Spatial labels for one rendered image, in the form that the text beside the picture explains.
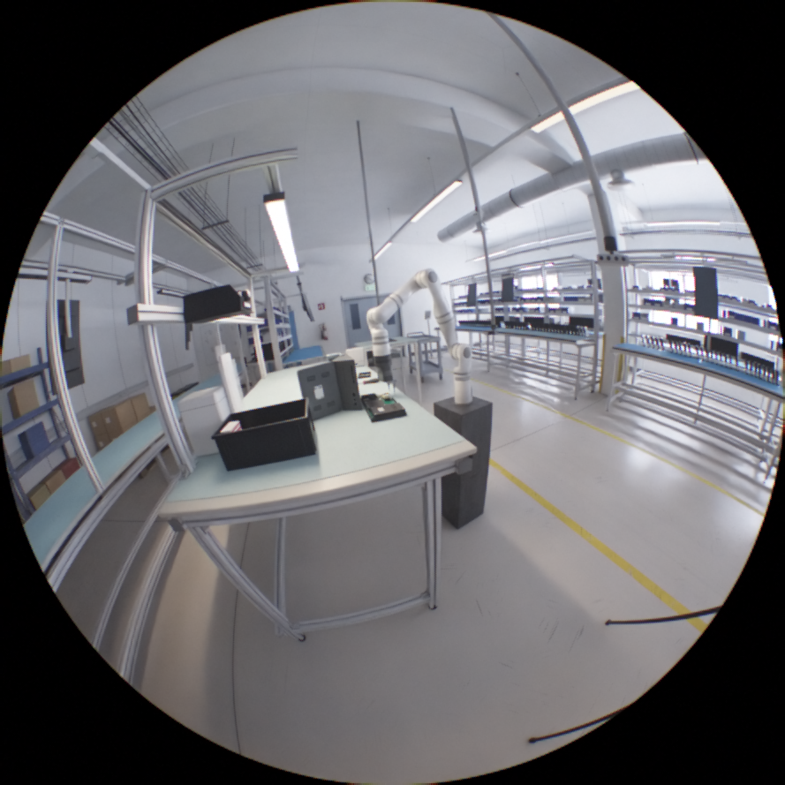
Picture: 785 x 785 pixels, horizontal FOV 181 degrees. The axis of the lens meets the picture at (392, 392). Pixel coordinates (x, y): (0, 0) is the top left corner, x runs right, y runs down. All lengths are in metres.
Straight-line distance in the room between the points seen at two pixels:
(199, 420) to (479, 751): 1.68
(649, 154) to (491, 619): 4.19
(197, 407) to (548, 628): 1.77
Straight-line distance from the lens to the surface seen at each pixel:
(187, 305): 0.96
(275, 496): 0.62
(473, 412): 1.31
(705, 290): 3.53
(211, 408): 0.90
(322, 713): 1.42
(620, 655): 1.63
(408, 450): 0.68
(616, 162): 3.75
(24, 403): 3.76
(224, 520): 0.74
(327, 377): 0.98
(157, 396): 0.87
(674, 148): 3.66
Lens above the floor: 1.35
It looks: 17 degrees down
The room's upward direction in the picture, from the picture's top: 7 degrees counter-clockwise
